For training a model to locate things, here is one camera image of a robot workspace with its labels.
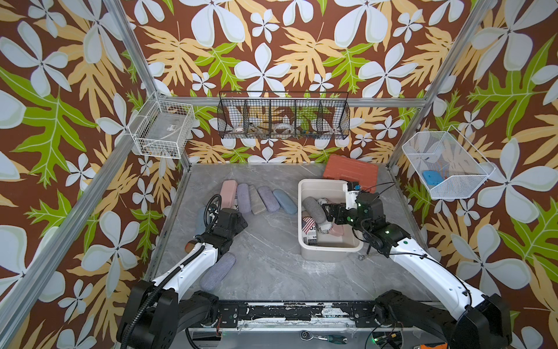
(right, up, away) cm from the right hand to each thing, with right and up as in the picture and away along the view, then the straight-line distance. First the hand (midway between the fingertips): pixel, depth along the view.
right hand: (329, 204), depth 79 cm
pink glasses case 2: (+5, -11, +9) cm, 16 cm away
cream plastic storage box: (-1, -16, +11) cm, 20 cm away
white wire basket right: (+47, +15, +3) cm, 49 cm away
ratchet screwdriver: (-9, -43, -9) cm, 45 cm away
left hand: (-37, -7, +9) cm, 38 cm away
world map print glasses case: (+1, -10, +9) cm, 13 cm away
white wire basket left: (-65, +30, +6) cm, 72 cm away
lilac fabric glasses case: (-35, +1, +21) cm, 41 cm away
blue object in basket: (+39, +10, +1) cm, 40 cm away
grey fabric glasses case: (-3, -3, +12) cm, 13 cm away
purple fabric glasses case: (-24, 0, +23) cm, 33 cm away
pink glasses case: (-43, +3, +22) cm, 48 cm away
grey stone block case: (-29, -2, +22) cm, 36 cm away
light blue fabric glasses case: (-16, -1, +23) cm, 28 cm away
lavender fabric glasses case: (-42, -26, +2) cm, 50 cm away
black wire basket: (-17, +39, +17) cm, 46 cm away
